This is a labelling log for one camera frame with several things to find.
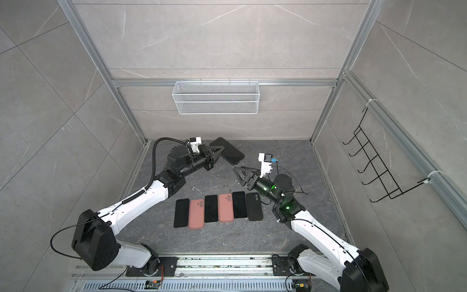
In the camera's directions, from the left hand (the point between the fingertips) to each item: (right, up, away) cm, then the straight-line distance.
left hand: (225, 144), depth 70 cm
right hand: (+5, -10, -1) cm, 11 cm away
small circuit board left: (-29, -56, +1) cm, 63 cm away
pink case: (-1, -31, +20) cm, 37 cm away
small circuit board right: (+31, -57, 0) cm, 65 cm away
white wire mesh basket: (-7, +28, +30) cm, 42 cm away
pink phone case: (-16, -34, +19) cm, 42 cm away
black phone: (-23, -35, +18) cm, 46 cm away
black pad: (+1, -4, +2) cm, 4 cm away
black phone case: (+13, -31, +21) cm, 40 cm away
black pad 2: (+6, -30, +20) cm, 36 cm away
